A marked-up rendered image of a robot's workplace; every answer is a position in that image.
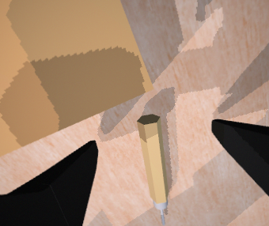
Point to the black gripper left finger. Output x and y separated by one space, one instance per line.
57 197

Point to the awl with tan hexagonal handle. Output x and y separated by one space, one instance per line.
150 133

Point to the tan rectangular panel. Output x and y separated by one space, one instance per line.
61 62

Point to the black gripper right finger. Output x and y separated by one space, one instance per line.
248 144

